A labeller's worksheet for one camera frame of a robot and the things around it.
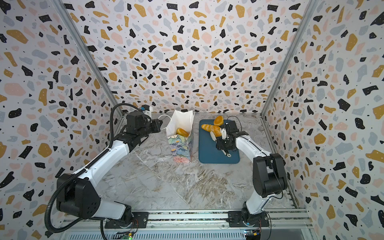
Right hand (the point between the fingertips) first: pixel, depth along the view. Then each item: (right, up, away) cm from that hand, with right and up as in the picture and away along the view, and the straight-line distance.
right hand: (218, 142), depth 93 cm
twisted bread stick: (-5, +9, +17) cm, 20 cm away
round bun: (0, +7, +12) cm, 14 cm away
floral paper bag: (-22, -2, -9) cm, 24 cm away
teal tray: (-6, -8, +8) cm, 13 cm away
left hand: (-32, +14, -12) cm, 36 cm away
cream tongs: (-2, +2, +2) cm, 4 cm away
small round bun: (+2, +14, +20) cm, 24 cm away
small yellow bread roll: (-23, +6, +5) cm, 24 cm away
